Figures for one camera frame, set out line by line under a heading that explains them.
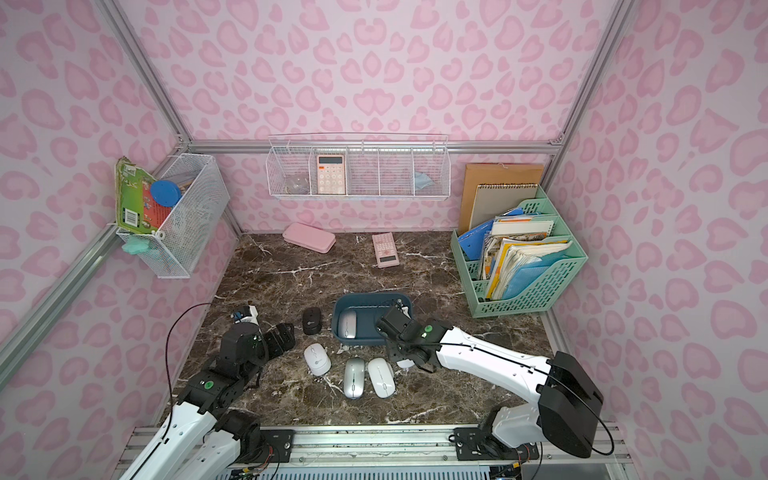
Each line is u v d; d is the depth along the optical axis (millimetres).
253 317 707
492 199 969
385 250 1134
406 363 711
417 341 561
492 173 955
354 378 819
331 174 949
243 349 582
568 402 400
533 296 899
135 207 714
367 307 979
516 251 800
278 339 712
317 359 854
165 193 746
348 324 927
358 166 1007
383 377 818
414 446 749
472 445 733
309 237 1184
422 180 999
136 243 638
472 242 980
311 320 927
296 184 949
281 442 734
